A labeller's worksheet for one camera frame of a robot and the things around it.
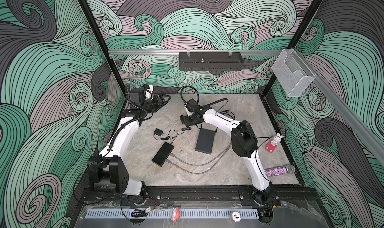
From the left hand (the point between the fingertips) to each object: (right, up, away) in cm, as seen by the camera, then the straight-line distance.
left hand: (168, 98), depth 80 cm
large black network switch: (+22, -27, +13) cm, 37 cm away
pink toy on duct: (+6, -52, -15) cm, 55 cm away
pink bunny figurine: (+63, -29, +11) cm, 70 cm away
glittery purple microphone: (+60, -40, 0) cm, 72 cm away
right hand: (+11, -15, +17) cm, 25 cm away
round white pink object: (+32, -53, -16) cm, 64 cm away
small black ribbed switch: (-4, -33, +8) cm, 34 cm away
